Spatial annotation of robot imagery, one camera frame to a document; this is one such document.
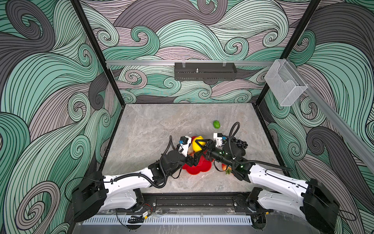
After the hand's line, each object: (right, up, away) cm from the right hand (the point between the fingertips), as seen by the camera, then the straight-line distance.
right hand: (195, 145), depth 72 cm
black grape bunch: (+30, -3, +18) cm, 35 cm away
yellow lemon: (0, 0, -1) cm, 1 cm away
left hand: (+1, -1, +2) cm, 2 cm away
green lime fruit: (+18, +9, +32) cm, 38 cm away
